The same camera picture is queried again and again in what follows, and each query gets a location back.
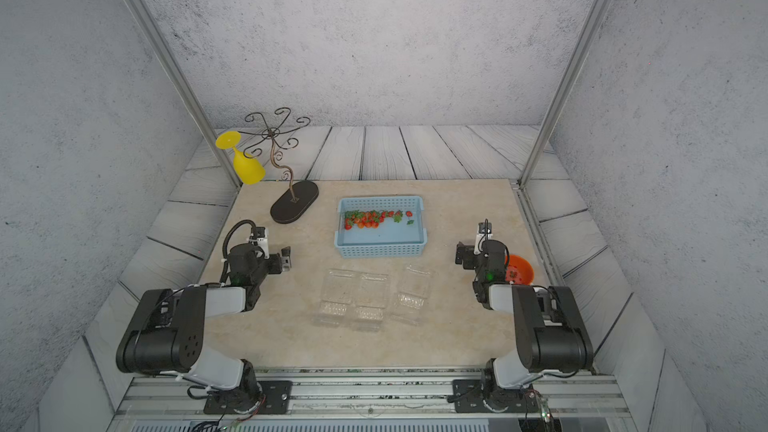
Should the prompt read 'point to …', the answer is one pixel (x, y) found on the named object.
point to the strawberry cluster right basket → (398, 216)
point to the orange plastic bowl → (518, 270)
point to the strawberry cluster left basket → (365, 218)
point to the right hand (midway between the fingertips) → (479, 241)
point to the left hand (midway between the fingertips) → (277, 247)
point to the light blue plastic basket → (380, 226)
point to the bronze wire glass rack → (301, 194)
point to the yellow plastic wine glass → (247, 167)
